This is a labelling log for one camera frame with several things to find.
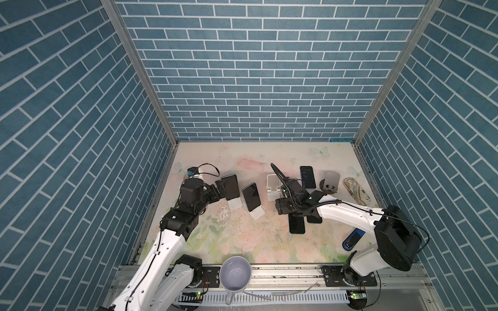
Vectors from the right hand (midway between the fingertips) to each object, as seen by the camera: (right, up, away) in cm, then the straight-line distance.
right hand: (280, 202), depth 88 cm
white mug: (-19, -24, -14) cm, 34 cm away
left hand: (-26, +10, -10) cm, 30 cm away
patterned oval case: (+40, +2, +6) cm, 41 cm away
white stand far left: (-21, -2, +6) cm, 22 cm away
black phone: (+17, +9, +17) cm, 26 cm away
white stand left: (-10, -6, +3) cm, 12 cm away
